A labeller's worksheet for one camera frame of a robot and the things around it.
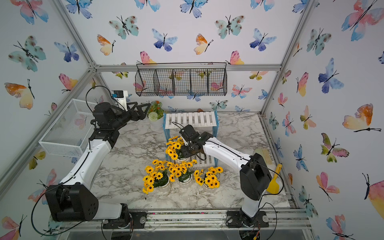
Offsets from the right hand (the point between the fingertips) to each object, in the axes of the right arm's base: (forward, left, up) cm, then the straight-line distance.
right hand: (187, 150), depth 83 cm
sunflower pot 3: (-4, +6, +7) cm, 10 cm away
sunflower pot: (-16, -13, +3) cm, 21 cm away
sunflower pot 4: (-12, +1, 0) cm, 12 cm away
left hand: (+12, +21, +23) cm, 34 cm away
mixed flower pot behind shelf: (+27, +24, +2) cm, 36 cm away
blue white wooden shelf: (+10, -8, +13) cm, 18 cm away
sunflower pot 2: (-16, +13, +2) cm, 21 cm away
